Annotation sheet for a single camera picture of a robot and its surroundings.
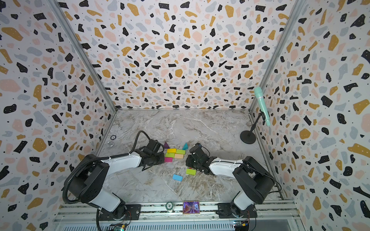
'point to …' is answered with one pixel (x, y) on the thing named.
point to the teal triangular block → (185, 147)
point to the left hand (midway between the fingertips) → (167, 159)
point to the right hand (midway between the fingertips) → (188, 161)
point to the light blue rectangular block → (178, 177)
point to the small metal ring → (113, 137)
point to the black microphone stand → (248, 137)
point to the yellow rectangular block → (171, 150)
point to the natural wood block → (178, 156)
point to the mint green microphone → (258, 93)
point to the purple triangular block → (166, 146)
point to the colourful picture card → (191, 207)
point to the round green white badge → (169, 207)
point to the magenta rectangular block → (168, 159)
